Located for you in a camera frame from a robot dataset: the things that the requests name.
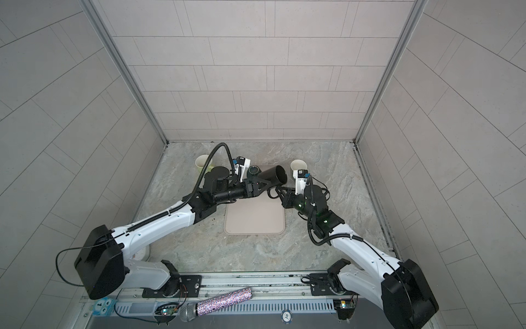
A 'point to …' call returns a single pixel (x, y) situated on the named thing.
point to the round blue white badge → (286, 317)
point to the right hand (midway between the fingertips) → (277, 190)
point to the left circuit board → (167, 309)
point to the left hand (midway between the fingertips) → (270, 185)
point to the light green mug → (200, 162)
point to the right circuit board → (345, 308)
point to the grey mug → (298, 164)
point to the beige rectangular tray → (262, 214)
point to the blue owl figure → (103, 306)
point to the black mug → (276, 175)
